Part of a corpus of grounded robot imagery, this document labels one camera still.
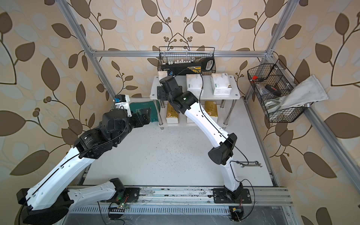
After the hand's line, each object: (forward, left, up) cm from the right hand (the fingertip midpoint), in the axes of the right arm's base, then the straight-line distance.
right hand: (167, 89), depth 76 cm
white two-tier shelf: (+3, +7, -27) cm, 28 cm away
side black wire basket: (+9, -64, -4) cm, 64 cm away
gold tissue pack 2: (-2, -12, -27) cm, 29 cm away
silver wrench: (-30, -52, -37) cm, 70 cm away
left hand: (-18, +10, +4) cm, 20 cm away
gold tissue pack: (-2, -1, -22) cm, 22 cm away
